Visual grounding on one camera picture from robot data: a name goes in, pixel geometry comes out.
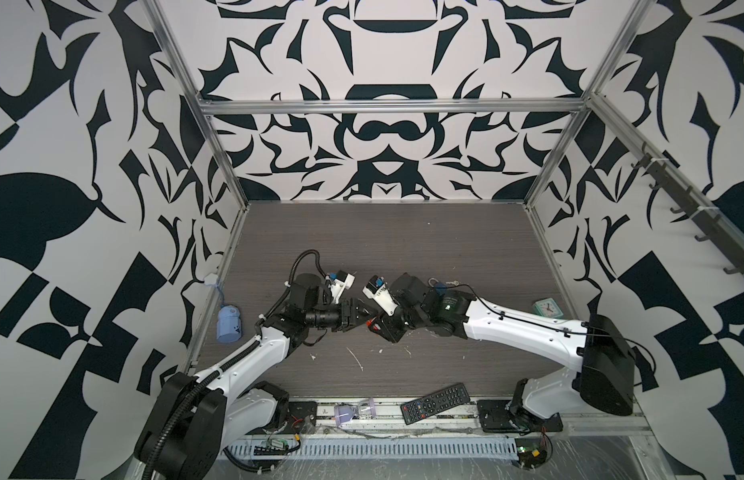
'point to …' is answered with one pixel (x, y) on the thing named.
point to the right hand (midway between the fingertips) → (373, 322)
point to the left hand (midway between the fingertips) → (376, 312)
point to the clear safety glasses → (366, 408)
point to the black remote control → (434, 402)
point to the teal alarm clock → (547, 307)
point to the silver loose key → (456, 283)
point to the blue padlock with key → (439, 287)
